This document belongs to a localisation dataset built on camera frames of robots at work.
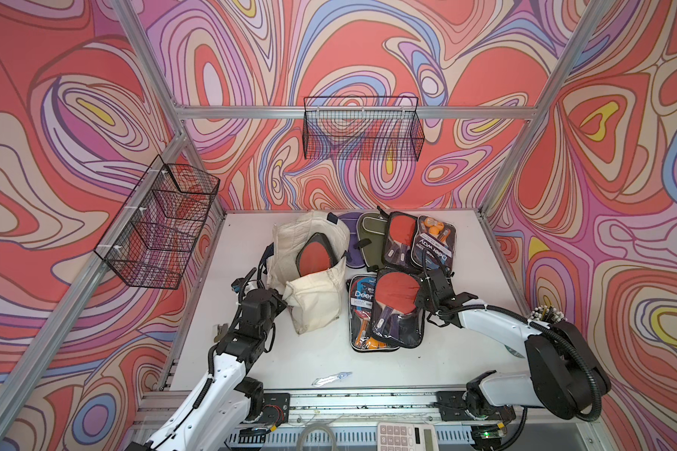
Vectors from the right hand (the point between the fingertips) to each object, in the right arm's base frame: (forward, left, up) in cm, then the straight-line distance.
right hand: (425, 303), depth 91 cm
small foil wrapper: (-22, +35, -2) cm, 41 cm away
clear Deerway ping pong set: (+2, +21, +2) cm, 21 cm away
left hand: (0, +45, +11) cm, 46 cm away
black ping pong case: (-6, +11, +4) cm, 13 cm away
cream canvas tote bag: (-3, +35, +12) cm, 37 cm away
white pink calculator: (-35, +13, -1) cm, 38 cm away
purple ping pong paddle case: (+18, +21, +1) cm, 28 cm away
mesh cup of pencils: (-11, -27, +14) cm, 33 cm away
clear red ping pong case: (+27, +4, +2) cm, 27 cm away
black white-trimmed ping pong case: (+23, -8, +2) cm, 24 cm away
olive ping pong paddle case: (+30, +14, +3) cm, 33 cm away
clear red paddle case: (+16, +36, +7) cm, 40 cm away
